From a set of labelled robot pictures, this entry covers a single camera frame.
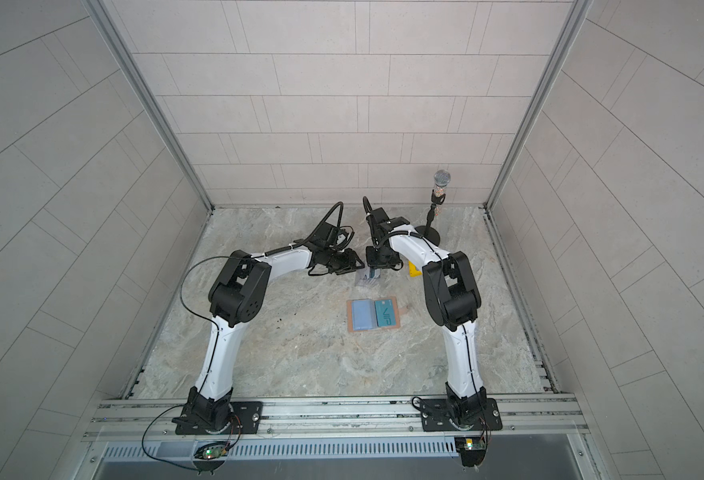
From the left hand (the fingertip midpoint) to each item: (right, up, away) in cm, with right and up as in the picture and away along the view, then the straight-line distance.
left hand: (367, 261), depth 98 cm
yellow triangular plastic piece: (+15, -3, -2) cm, 15 cm away
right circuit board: (+24, -40, -30) cm, 56 cm away
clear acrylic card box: (0, -5, -5) cm, 7 cm away
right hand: (+3, -1, -1) cm, 3 cm away
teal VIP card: (+5, -15, -10) cm, 18 cm away
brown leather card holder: (-2, -15, -10) cm, 18 cm away
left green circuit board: (-34, -38, -34) cm, 61 cm away
